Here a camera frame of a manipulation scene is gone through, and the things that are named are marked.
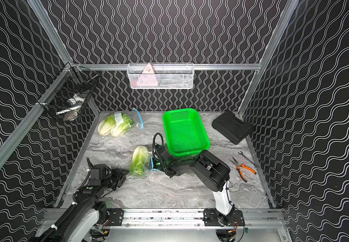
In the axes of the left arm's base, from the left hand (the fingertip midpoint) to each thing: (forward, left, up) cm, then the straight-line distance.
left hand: (127, 171), depth 85 cm
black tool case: (+35, -64, +1) cm, 73 cm away
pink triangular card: (+46, -7, +30) cm, 55 cm away
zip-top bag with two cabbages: (+30, +15, +4) cm, 34 cm away
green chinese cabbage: (+8, -6, +2) cm, 10 cm away
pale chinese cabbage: (+30, +23, +2) cm, 38 cm away
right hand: (+6, -9, -2) cm, 10 cm away
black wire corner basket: (+35, +41, +21) cm, 57 cm away
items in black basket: (+16, +27, +27) cm, 41 cm away
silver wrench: (+18, -69, -5) cm, 71 cm away
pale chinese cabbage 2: (+28, +14, 0) cm, 31 cm away
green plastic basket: (+33, -32, -6) cm, 47 cm away
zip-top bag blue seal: (+1, -12, +5) cm, 13 cm away
